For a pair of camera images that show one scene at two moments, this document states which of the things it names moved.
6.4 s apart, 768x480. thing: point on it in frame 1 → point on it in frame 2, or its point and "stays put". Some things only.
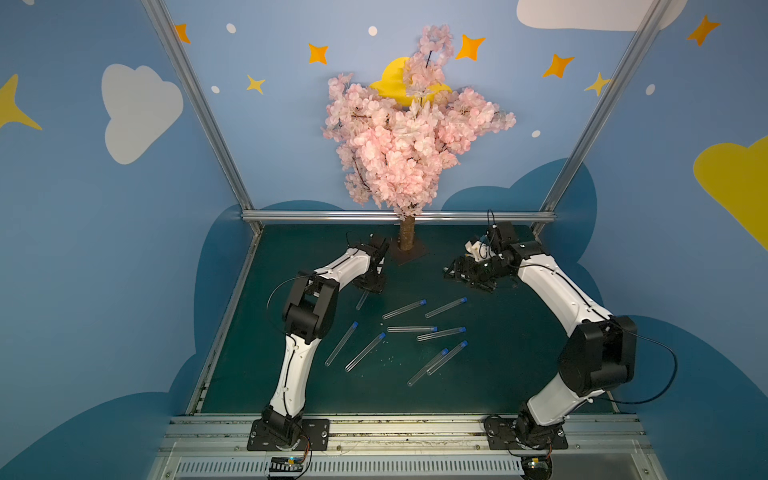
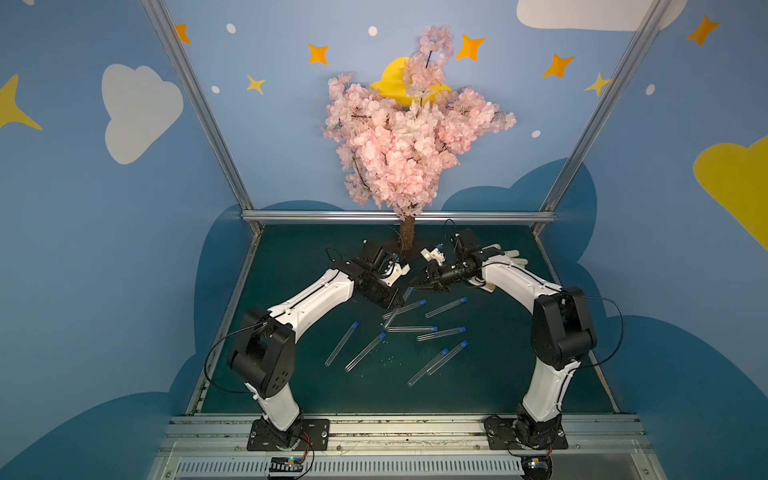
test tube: [341, 343] stays put
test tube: [404, 309] stays put
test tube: [364, 352] stays put
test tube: [362, 300] → [396, 310]
